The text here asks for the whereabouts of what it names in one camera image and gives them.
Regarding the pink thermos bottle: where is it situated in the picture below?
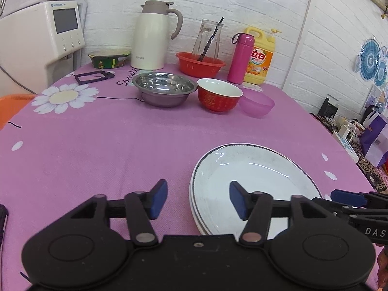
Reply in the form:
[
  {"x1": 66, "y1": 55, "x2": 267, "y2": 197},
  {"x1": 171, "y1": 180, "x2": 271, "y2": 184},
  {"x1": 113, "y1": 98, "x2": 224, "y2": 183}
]
[{"x1": 227, "y1": 33, "x2": 255, "y2": 85}]

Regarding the black box by wall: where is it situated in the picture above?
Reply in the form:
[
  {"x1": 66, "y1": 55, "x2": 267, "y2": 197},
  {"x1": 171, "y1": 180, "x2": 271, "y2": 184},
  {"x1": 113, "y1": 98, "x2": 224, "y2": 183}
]
[{"x1": 318, "y1": 95, "x2": 339, "y2": 118}]

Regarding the stainless steel bowl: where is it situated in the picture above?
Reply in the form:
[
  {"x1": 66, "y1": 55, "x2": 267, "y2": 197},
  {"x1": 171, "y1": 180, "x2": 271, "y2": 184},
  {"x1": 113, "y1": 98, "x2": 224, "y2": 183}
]
[{"x1": 132, "y1": 72, "x2": 197, "y2": 108}]

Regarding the green instant noodle bowl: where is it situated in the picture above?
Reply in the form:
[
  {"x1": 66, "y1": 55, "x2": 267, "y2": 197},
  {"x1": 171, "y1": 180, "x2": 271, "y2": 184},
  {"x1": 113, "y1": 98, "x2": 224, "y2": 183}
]
[{"x1": 88, "y1": 49, "x2": 131, "y2": 70}]

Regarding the glass pitcher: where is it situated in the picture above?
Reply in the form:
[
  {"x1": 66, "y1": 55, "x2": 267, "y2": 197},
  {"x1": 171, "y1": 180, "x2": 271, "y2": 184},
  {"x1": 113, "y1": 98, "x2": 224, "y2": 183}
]
[{"x1": 191, "y1": 18, "x2": 229, "y2": 61}]

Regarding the black stirring stick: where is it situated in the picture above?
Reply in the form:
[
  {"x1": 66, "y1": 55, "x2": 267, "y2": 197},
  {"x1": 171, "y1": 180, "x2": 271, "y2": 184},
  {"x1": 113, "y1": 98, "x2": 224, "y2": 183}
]
[{"x1": 197, "y1": 16, "x2": 224, "y2": 63}]

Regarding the blue round wall decoration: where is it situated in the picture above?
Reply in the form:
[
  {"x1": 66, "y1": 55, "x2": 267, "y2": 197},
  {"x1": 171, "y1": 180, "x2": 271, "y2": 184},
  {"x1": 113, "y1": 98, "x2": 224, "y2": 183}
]
[{"x1": 353, "y1": 38, "x2": 387, "y2": 89}]

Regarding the white power strip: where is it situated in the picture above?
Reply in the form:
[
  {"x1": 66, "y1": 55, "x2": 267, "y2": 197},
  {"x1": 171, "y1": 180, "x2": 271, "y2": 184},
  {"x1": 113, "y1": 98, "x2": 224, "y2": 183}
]
[{"x1": 332, "y1": 124, "x2": 359, "y2": 164}]

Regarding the white blue-rimmed plate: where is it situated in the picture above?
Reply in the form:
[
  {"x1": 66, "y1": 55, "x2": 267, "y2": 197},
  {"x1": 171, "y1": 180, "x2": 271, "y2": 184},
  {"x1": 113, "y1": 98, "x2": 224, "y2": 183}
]
[{"x1": 192, "y1": 143, "x2": 321, "y2": 237}]

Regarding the white thermos jug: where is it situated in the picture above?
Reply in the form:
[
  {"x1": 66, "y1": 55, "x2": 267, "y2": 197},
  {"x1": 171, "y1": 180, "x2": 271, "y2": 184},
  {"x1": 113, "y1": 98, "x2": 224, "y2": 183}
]
[{"x1": 130, "y1": 0, "x2": 184, "y2": 70}]

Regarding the white water dispenser appliance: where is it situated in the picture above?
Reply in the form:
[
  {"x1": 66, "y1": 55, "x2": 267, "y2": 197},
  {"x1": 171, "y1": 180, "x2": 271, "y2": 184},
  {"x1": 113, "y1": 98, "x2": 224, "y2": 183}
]
[{"x1": 1, "y1": 1, "x2": 86, "y2": 96}]

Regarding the white floral plate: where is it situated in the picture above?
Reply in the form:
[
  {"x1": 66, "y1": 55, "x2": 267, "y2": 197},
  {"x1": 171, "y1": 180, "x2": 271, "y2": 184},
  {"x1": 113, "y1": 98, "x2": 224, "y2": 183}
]
[{"x1": 189, "y1": 175, "x2": 212, "y2": 235}]

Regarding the purple plastic bowl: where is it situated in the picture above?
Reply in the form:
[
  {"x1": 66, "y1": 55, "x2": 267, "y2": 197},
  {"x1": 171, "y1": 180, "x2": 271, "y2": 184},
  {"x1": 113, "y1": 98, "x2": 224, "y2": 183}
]
[{"x1": 239, "y1": 89, "x2": 275, "y2": 118}]

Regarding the red plastic colander basket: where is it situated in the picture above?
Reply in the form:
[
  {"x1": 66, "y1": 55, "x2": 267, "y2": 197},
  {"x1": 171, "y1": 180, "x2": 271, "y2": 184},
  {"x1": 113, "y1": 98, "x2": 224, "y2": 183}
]
[{"x1": 176, "y1": 52, "x2": 226, "y2": 78}]

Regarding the pink floral tablecloth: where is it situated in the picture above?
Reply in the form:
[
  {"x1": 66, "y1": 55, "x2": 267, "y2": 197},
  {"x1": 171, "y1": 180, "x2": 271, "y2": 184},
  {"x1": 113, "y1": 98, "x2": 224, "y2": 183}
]
[{"x1": 1, "y1": 67, "x2": 372, "y2": 290}]

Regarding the orange plastic stool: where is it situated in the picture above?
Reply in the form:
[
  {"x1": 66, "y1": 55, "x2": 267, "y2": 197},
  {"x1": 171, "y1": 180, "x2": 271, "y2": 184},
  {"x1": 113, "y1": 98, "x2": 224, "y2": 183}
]
[{"x1": 0, "y1": 94, "x2": 35, "y2": 129}]

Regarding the red ceramic bowl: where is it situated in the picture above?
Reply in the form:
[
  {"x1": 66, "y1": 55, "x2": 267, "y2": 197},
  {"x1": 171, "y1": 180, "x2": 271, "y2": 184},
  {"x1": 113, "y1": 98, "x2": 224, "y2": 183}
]
[{"x1": 197, "y1": 78, "x2": 243, "y2": 113}]

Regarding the black rectangular frame clip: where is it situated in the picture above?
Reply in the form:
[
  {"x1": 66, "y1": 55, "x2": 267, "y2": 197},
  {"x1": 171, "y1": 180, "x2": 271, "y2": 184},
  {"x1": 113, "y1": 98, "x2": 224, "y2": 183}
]
[{"x1": 74, "y1": 70, "x2": 114, "y2": 85}]

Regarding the purple paper bag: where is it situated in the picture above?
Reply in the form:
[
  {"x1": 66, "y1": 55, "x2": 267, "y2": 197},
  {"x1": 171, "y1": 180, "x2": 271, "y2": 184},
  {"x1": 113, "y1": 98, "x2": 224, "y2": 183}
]
[{"x1": 360, "y1": 112, "x2": 388, "y2": 168}]

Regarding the yellow dish soap bottle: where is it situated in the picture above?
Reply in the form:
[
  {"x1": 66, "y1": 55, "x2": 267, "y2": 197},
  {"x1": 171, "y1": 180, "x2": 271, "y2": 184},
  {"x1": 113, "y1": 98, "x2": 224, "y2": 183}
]
[{"x1": 244, "y1": 26, "x2": 282, "y2": 85}]

